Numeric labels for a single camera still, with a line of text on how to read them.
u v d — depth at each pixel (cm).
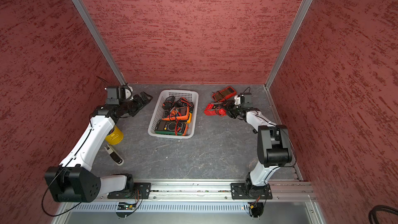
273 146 47
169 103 97
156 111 94
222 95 110
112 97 59
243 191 74
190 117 97
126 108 65
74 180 39
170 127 88
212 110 96
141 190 75
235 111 84
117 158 80
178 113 92
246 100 76
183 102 101
